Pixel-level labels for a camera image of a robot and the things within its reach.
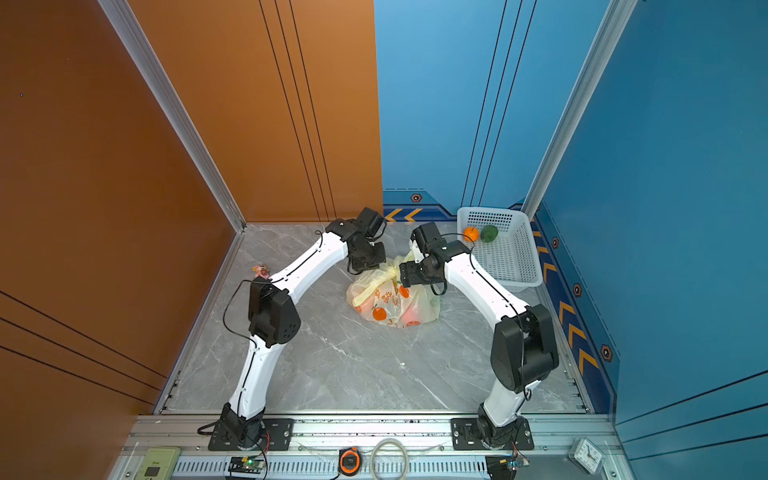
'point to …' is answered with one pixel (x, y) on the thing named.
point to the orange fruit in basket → (471, 232)
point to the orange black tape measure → (350, 461)
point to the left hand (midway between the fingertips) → (385, 262)
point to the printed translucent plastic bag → (379, 296)
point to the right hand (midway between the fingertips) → (411, 276)
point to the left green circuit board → (246, 465)
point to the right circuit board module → (504, 467)
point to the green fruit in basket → (489, 234)
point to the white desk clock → (585, 454)
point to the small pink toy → (261, 270)
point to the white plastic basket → (512, 258)
